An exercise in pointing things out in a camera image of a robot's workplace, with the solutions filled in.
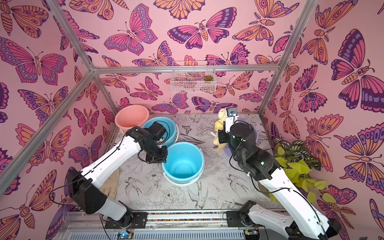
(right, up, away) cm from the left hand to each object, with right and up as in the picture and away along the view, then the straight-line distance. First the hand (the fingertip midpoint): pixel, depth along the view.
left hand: (167, 160), depth 76 cm
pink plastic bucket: (-29, +24, +22) cm, 44 cm away
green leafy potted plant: (+64, +1, -3) cm, 64 cm away
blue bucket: (+8, -6, +16) cm, 18 cm away
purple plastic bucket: (+31, +6, +1) cm, 31 cm away
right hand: (+28, +20, -14) cm, 37 cm away
